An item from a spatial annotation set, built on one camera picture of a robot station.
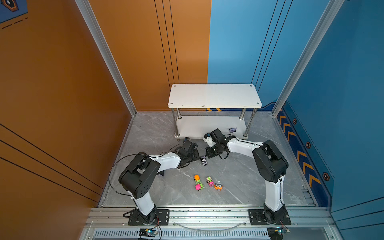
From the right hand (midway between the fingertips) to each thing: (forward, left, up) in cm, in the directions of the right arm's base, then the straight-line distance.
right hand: (205, 154), depth 96 cm
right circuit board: (-41, -33, -3) cm, 53 cm away
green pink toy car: (-18, -2, +2) cm, 18 cm away
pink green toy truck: (-21, +4, +2) cm, 21 cm away
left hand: (0, +4, +2) cm, 5 cm away
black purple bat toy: (-5, +1, +2) cm, 5 cm away
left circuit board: (-41, +29, -2) cm, 50 cm away
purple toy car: (+12, -18, +9) cm, 24 cm away
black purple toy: (-13, +26, +2) cm, 29 cm away
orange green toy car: (-17, +5, +2) cm, 18 cm away
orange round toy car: (-21, -6, +2) cm, 22 cm away
